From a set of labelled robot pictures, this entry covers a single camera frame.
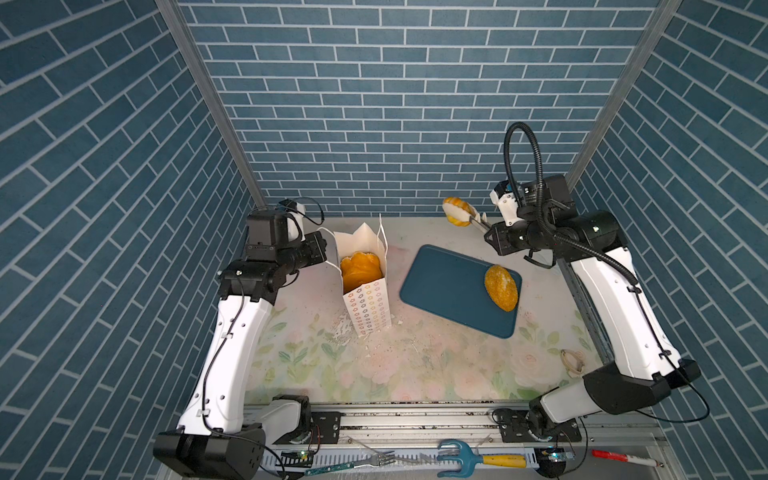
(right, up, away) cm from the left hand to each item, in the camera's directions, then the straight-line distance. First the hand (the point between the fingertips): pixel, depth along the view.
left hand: (328, 240), depth 70 cm
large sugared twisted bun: (+6, -8, +12) cm, 16 cm away
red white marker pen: (+70, -51, -1) cm, 87 cm away
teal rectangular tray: (+35, -15, +29) cm, 48 cm away
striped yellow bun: (+32, +7, +5) cm, 33 cm away
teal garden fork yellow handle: (+33, -51, -2) cm, 61 cm away
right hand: (+37, +2, -2) cm, 37 cm away
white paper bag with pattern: (+9, -16, +6) cm, 19 cm away
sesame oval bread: (+50, -15, +24) cm, 57 cm away
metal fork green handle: (+12, -51, -1) cm, 53 cm away
